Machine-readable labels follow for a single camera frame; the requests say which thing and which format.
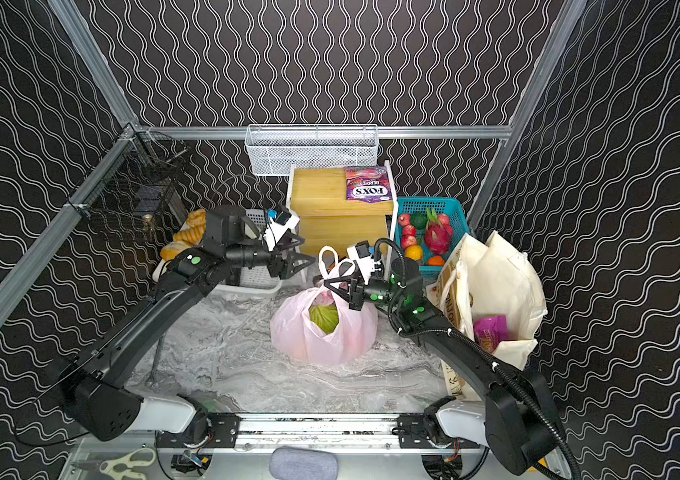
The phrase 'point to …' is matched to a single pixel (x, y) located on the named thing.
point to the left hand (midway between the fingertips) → (314, 249)
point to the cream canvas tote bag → (483, 277)
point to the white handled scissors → (126, 467)
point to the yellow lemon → (413, 252)
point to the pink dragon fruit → (439, 233)
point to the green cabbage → (325, 316)
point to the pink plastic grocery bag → (317, 325)
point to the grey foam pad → (299, 463)
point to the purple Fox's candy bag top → (367, 183)
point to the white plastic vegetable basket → (257, 280)
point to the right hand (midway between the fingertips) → (326, 284)
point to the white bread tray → (189, 234)
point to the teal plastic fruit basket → (450, 206)
